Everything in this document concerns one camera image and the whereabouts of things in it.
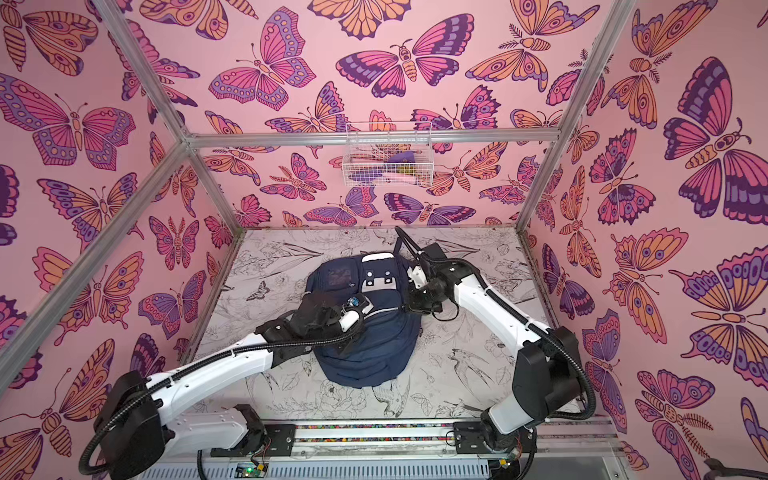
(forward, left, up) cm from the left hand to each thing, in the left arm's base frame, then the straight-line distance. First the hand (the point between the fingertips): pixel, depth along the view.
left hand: (366, 325), depth 78 cm
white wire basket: (+51, -6, +18) cm, 54 cm away
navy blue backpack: (-4, -5, -3) cm, 7 cm away
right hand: (+6, -11, 0) cm, 12 cm away
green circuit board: (-30, +28, -17) cm, 44 cm away
